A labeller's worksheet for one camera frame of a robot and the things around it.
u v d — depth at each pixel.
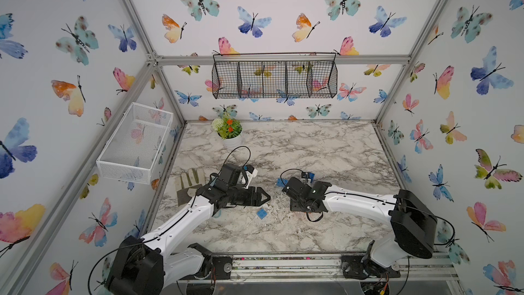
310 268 0.75
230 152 1.08
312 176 0.95
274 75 0.98
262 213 0.86
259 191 0.72
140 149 0.91
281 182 0.67
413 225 0.43
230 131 0.98
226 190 0.63
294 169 0.72
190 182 0.96
